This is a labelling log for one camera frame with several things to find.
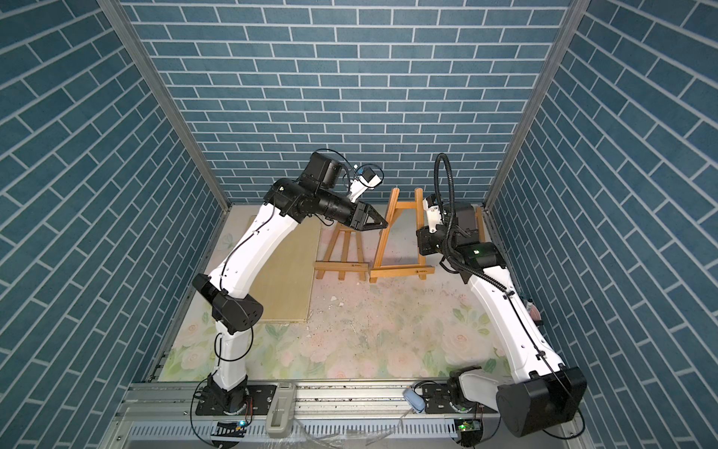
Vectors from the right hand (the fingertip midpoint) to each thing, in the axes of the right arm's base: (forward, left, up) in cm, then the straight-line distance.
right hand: (425, 231), depth 77 cm
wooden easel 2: (-10, +10, -6) cm, 15 cm away
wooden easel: (+3, +25, -25) cm, 36 cm away
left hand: (-6, +10, +8) cm, 14 cm away
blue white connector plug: (-36, +1, -26) cm, 45 cm away
